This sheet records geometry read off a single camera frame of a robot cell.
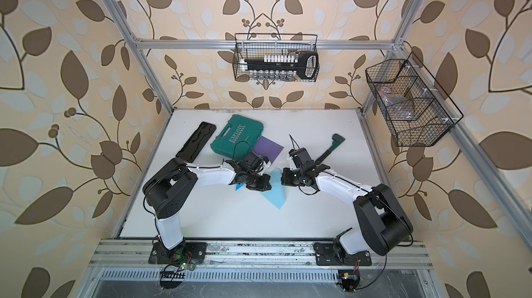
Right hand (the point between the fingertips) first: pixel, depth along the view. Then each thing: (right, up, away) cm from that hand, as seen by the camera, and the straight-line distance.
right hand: (281, 178), depth 89 cm
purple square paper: (-8, +12, +16) cm, 22 cm away
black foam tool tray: (-43, +13, +14) cm, 47 cm away
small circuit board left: (-37, -29, -21) cm, 51 cm away
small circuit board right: (+23, -32, -16) cm, 43 cm away
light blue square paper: (-2, -7, +1) cm, 8 cm away
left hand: (-5, -3, +1) cm, 6 cm away
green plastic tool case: (-22, +17, +13) cm, 31 cm away
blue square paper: (-19, -4, +3) cm, 20 cm away
